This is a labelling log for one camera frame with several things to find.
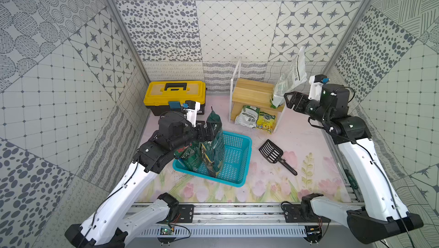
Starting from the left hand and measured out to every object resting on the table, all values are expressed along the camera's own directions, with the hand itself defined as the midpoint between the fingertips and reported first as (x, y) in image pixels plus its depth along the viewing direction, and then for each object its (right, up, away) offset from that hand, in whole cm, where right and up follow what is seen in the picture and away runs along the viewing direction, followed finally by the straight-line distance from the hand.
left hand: (212, 119), depth 64 cm
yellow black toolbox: (-34, +13, +36) cm, 52 cm away
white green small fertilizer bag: (+19, -1, +36) cm, 40 cm away
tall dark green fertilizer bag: (-1, -17, +16) cm, 23 cm away
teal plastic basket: (+10, -28, +24) cm, 38 cm away
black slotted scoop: (+32, -22, +29) cm, 48 cm away
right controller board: (+43, -50, +8) cm, 66 cm away
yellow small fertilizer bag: (+29, -4, +35) cm, 45 cm away
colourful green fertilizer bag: (-11, -17, +14) cm, 25 cm away
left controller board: (-20, -48, +8) cm, 53 cm away
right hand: (+32, +8, +4) cm, 33 cm away
